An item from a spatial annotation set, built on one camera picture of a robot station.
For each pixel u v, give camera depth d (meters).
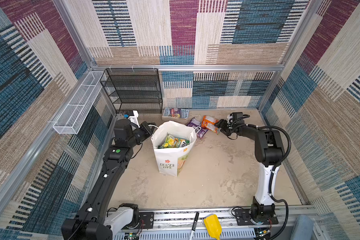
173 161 0.76
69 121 0.70
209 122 1.09
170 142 0.82
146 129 0.64
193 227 0.71
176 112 1.16
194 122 1.09
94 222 0.38
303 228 0.69
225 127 0.96
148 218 0.74
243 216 0.74
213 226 0.71
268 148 0.59
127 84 1.05
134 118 0.66
